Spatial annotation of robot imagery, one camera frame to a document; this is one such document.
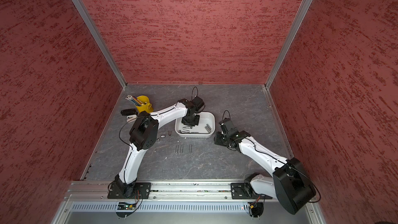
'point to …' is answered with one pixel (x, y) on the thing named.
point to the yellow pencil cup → (146, 107)
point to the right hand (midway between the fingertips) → (216, 142)
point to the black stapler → (128, 112)
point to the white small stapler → (131, 118)
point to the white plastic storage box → (206, 128)
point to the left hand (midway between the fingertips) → (192, 125)
